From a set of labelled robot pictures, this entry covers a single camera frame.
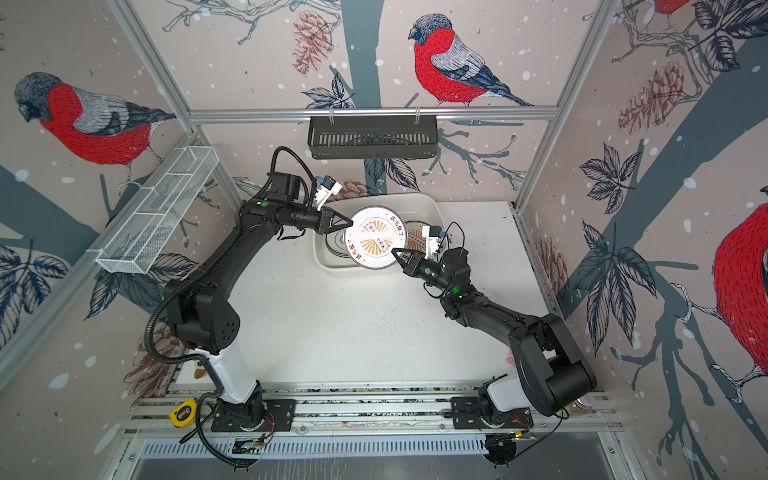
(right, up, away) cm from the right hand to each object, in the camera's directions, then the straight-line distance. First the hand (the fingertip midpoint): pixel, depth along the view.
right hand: (390, 256), depth 79 cm
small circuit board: (-35, -46, -8) cm, 58 cm away
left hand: (-11, +9, -1) cm, 14 cm away
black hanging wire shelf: (-4, +41, +24) cm, 47 cm away
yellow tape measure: (-51, -39, -7) cm, 65 cm away
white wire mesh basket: (-62, +3, -8) cm, 63 cm away
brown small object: (-52, -32, 0) cm, 61 cm away
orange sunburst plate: (-4, +7, 0) cm, 8 cm away
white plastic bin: (+15, +15, +33) cm, 39 cm away
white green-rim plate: (-20, +3, +27) cm, 34 cm away
